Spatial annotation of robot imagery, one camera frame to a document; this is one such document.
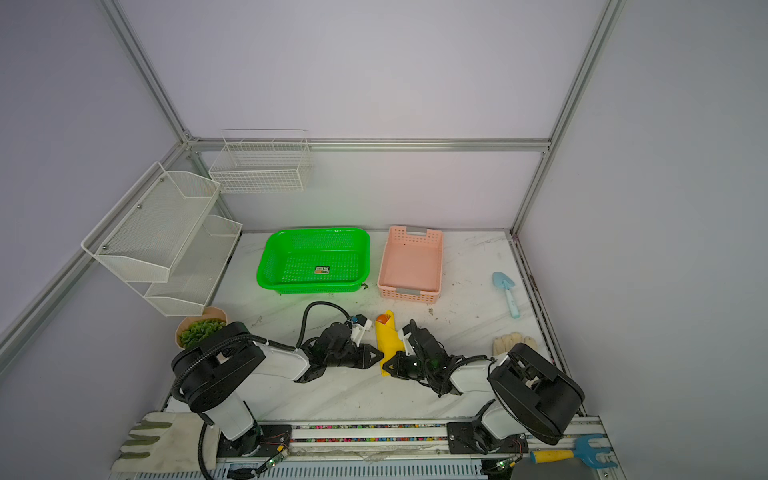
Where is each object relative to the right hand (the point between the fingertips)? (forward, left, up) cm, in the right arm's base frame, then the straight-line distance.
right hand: (382, 369), depth 84 cm
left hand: (+3, 0, 0) cm, 3 cm away
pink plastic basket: (+42, -10, -4) cm, 43 cm away
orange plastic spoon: (+16, 0, +1) cm, 16 cm away
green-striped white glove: (-19, +53, 0) cm, 56 cm away
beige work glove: (+9, -36, -2) cm, 37 cm away
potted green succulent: (+6, +52, +12) cm, 53 cm away
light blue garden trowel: (+31, -43, -1) cm, 53 cm away
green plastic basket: (+41, +25, 0) cm, 48 cm away
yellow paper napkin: (+9, -2, 0) cm, 9 cm away
